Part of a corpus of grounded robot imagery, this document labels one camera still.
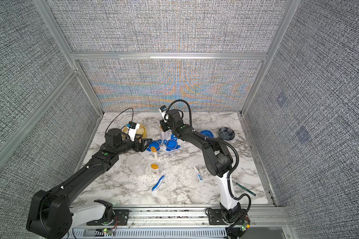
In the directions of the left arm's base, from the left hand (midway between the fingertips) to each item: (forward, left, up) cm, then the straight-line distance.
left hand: (149, 136), depth 80 cm
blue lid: (+7, -11, -21) cm, 25 cm away
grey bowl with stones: (+13, -50, -18) cm, 54 cm away
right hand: (+18, -6, -2) cm, 19 cm away
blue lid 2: (+6, -33, -6) cm, 34 cm away
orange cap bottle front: (-14, -3, -11) cm, 18 cm away
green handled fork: (-24, -51, -20) cm, 60 cm away
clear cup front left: (-13, +7, -7) cm, 16 cm away
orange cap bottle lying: (-3, -1, -11) cm, 12 cm away
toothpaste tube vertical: (-15, -27, -19) cm, 36 cm away
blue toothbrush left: (-21, -2, -19) cm, 29 cm away
